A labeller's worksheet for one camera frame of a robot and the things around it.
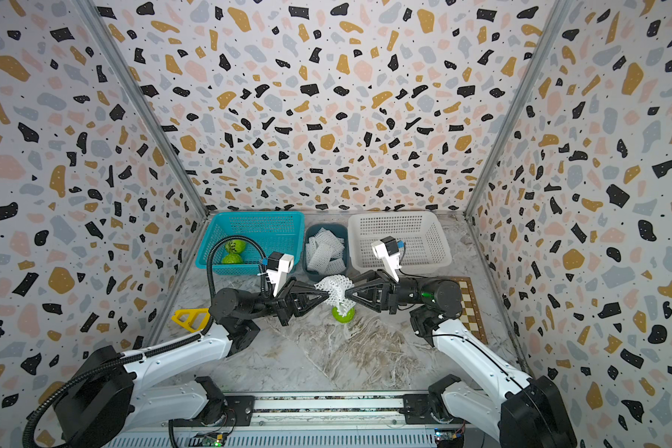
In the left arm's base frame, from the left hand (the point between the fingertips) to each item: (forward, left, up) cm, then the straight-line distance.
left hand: (325, 302), depth 57 cm
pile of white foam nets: (+34, +4, -27) cm, 43 cm away
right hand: (-1, -5, +1) cm, 5 cm away
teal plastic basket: (+48, +23, -33) cm, 63 cm away
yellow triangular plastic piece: (+10, +46, -33) cm, 58 cm away
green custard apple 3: (+33, +37, -29) cm, 57 cm away
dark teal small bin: (+47, 0, -30) cm, 56 cm away
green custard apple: (+11, -2, -32) cm, 34 cm away
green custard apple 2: (+37, +38, -29) cm, 60 cm away
